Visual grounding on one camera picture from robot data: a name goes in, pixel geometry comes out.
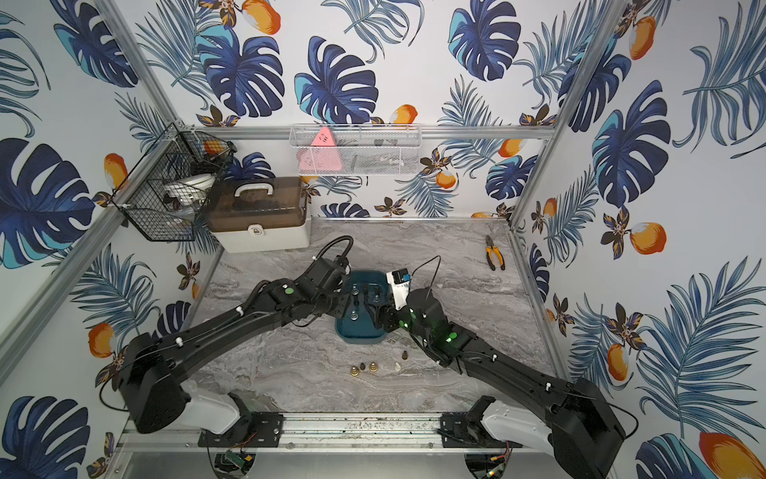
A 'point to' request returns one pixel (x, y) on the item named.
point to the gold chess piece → (354, 371)
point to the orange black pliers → (490, 248)
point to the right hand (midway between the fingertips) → (377, 299)
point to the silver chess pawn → (354, 315)
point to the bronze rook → (365, 288)
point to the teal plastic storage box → (355, 325)
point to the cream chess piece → (398, 367)
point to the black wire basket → (167, 195)
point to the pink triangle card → (322, 156)
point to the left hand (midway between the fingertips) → (344, 294)
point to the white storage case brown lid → (256, 214)
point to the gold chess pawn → (373, 367)
